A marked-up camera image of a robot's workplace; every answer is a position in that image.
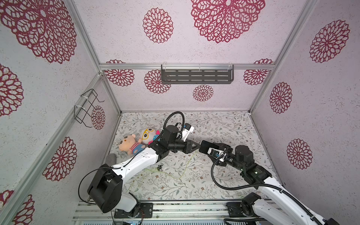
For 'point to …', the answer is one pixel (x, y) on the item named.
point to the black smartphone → (205, 145)
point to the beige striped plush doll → (128, 144)
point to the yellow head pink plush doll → (149, 135)
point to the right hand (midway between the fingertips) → (213, 145)
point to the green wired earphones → (160, 168)
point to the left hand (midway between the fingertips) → (199, 147)
